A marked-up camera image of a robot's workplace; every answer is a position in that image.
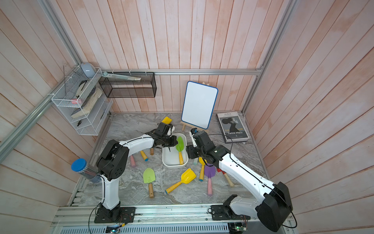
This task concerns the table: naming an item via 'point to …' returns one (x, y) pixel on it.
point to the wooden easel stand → (189, 126)
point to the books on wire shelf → (88, 101)
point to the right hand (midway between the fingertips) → (190, 147)
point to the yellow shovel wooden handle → (167, 120)
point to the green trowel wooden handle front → (149, 177)
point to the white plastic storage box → (177, 157)
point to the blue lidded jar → (87, 170)
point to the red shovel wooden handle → (227, 177)
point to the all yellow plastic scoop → (186, 177)
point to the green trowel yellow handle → (179, 147)
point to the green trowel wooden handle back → (152, 151)
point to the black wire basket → (115, 87)
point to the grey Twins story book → (232, 127)
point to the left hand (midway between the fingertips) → (177, 144)
